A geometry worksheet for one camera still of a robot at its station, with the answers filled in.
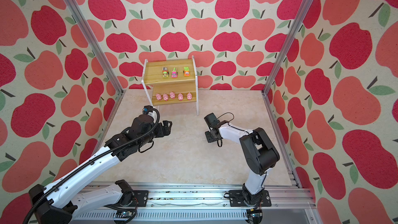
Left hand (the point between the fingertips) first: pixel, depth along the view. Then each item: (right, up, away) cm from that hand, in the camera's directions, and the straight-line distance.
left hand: (168, 125), depth 75 cm
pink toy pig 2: (-6, +15, +18) cm, 24 cm away
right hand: (+25, -9, +21) cm, 34 cm away
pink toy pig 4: (+3, +15, +19) cm, 24 cm away
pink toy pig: (-10, +15, +18) cm, 26 cm away
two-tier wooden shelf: (0, +22, +7) cm, 23 cm away
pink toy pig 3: (-2, +16, +20) cm, 26 cm away
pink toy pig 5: (+9, +15, +18) cm, 25 cm away
